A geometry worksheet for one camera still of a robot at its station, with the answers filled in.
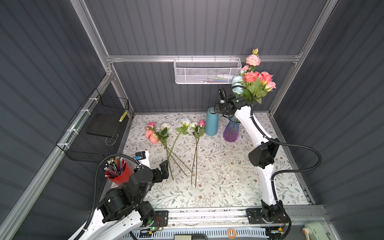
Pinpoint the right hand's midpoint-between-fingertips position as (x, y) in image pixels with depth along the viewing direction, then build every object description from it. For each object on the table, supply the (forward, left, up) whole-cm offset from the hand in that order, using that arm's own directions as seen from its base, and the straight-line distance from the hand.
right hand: (218, 108), depth 91 cm
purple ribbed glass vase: (-9, -8, -14) cm, 19 cm away
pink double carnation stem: (-6, +45, -17) cm, 49 cm away
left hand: (-37, +30, +1) cm, 48 cm away
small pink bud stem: (-1, +45, -15) cm, 48 cm away
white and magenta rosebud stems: (+1, +13, -22) cm, 25 cm away
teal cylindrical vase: (-2, +4, -15) cm, 16 cm away
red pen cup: (-35, +56, -11) cm, 67 cm away
